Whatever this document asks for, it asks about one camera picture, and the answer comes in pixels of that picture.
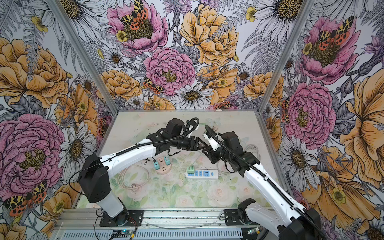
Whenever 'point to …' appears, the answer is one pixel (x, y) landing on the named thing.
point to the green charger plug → (190, 169)
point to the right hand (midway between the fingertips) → (205, 153)
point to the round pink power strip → (164, 168)
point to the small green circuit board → (127, 231)
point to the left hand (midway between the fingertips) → (203, 150)
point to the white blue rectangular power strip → (198, 173)
